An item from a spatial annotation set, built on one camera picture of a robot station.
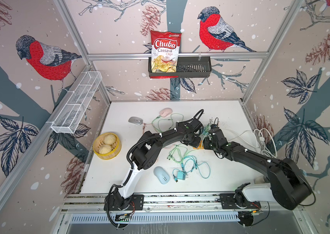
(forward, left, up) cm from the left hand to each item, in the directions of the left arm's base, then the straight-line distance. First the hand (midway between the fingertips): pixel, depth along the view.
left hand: (198, 142), depth 92 cm
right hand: (0, -4, +2) cm, 4 cm away
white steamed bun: (+1, +58, +2) cm, 58 cm away
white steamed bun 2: (-6, +58, +2) cm, 59 cm away
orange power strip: (-5, 0, +3) cm, 5 cm away
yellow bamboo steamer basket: (+1, +66, -2) cm, 66 cm away
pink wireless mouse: (+27, +22, -1) cm, 35 cm away
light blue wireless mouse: (-21, +23, -1) cm, 31 cm away
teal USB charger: (-20, +12, -2) cm, 23 cm away
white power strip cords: (+6, -46, -6) cm, 47 cm away
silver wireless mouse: (+19, +44, -3) cm, 48 cm away
